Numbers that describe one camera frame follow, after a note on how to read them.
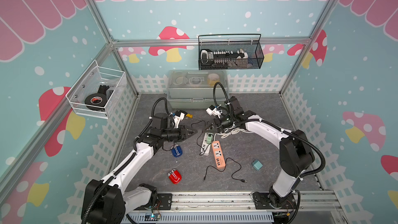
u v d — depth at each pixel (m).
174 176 0.79
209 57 0.89
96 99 0.70
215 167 0.85
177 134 0.69
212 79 1.05
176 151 0.88
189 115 1.06
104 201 0.39
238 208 0.74
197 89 1.03
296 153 0.47
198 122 1.03
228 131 0.96
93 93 0.71
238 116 0.68
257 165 0.83
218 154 0.87
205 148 0.89
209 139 0.88
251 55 0.93
